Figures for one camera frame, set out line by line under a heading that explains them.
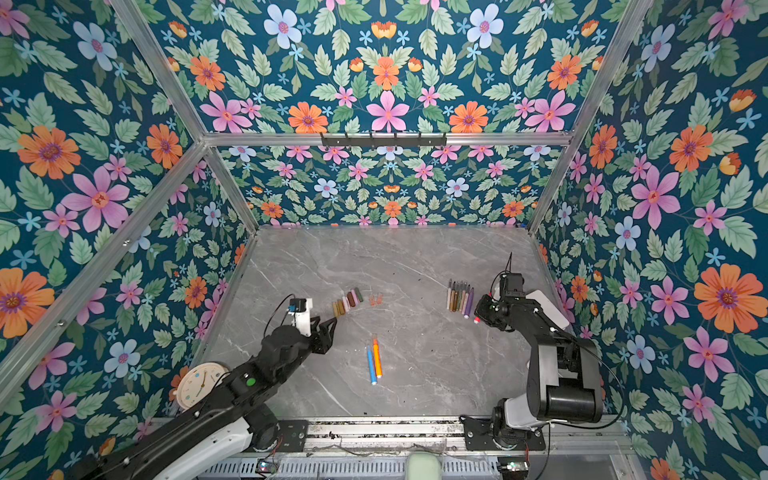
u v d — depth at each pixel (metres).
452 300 0.99
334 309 0.96
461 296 0.99
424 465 0.67
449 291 1.01
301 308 0.67
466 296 0.99
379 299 0.99
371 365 0.85
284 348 0.57
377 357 0.86
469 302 0.98
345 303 0.98
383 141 0.93
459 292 0.99
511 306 0.65
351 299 0.99
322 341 0.70
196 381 0.81
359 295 0.99
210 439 0.52
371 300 0.99
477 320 0.89
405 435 0.75
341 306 0.97
